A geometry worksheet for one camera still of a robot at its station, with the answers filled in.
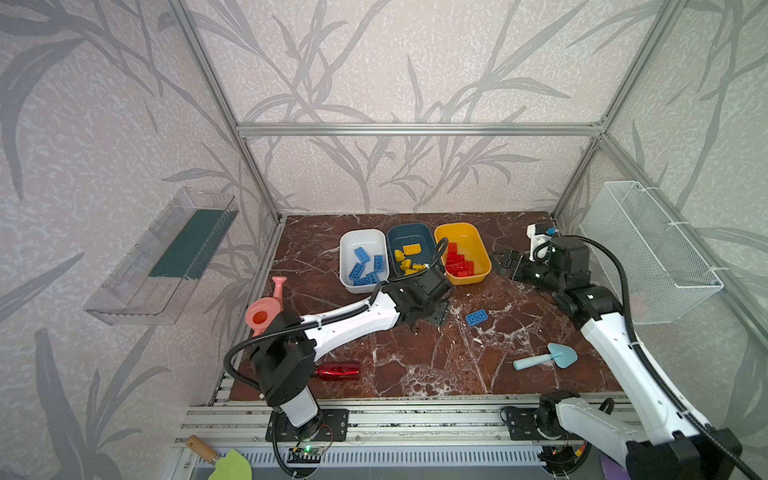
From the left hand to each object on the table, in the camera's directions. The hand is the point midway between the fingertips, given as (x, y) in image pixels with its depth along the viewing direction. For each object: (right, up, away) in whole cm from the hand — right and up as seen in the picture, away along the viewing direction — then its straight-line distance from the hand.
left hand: (441, 300), depth 82 cm
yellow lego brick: (-9, +9, +19) cm, 23 cm away
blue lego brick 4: (-27, +6, +19) cm, 34 cm away
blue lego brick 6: (-21, +4, +18) cm, 28 cm away
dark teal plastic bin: (-10, +19, +30) cm, 37 cm away
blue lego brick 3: (-19, +9, +23) cm, 31 cm away
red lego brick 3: (+12, +7, +19) cm, 24 cm away
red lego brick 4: (+7, +7, +19) cm, 22 cm away
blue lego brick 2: (-25, +11, +25) cm, 37 cm away
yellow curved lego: (-7, +13, +26) cm, 30 cm away
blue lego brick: (+12, -7, +9) cm, 17 cm away
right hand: (+15, +15, -6) cm, 22 cm away
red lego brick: (+8, +14, +26) cm, 30 cm away
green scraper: (-50, -36, -14) cm, 63 cm away
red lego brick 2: (+8, +10, +23) cm, 26 cm away
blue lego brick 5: (-23, +3, +17) cm, 29 cm away
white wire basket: (+44, +10, -21) cm, 50 cm away
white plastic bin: (-21, +16, +26) cm, 37 cm away
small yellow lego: (-12, +11, +23) cm, 28 cm away
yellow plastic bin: (+15, +16, +30) cm, 37 cm away
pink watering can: (-50, -3, 0) cm, 50 cm away
